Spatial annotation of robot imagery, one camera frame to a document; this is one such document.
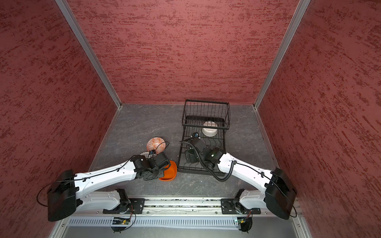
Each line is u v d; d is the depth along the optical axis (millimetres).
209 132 974
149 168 578
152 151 752
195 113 897
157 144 945
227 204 741
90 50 875
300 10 720
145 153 852
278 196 398
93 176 456
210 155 568
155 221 709
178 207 756
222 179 485
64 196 392
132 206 734
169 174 847
